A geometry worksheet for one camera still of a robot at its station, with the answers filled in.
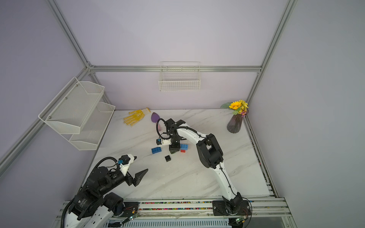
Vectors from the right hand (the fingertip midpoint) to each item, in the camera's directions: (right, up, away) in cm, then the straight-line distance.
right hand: (174, 148), depth 96 cm
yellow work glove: (-34, +23, +19) cm, 45 cm away
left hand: (-15, -4, -26) cm, 30 cm away
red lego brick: (+6, -2, -2) cm, 7 cm away
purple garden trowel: (-18, +22, +19) cm, 34 cm away
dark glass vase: (+44, +17, +6) cm, 47 cm away
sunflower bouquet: (+42, +28, -8) cm, 51 cm away
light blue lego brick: (+7, +1, -4) cm, 8 cm away
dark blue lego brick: (-12, -1, -1) cm, 12 cm away
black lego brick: (-4, -6, -6) cm, 9 cm away
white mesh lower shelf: (-54, +12, -4) cm, 55 cm away
